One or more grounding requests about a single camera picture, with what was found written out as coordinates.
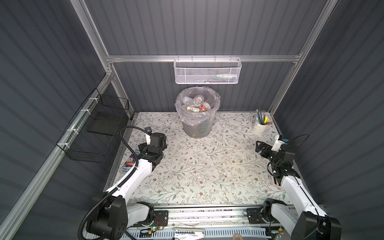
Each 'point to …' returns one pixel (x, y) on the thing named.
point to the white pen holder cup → (259, 129)
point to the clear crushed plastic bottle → (198, 99)
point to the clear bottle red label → (204, 107)
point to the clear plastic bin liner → (192, 118)
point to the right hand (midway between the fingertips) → (266, 145)
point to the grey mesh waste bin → (201, 130)
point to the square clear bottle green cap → (192, 109)
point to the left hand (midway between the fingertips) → (152, 141)
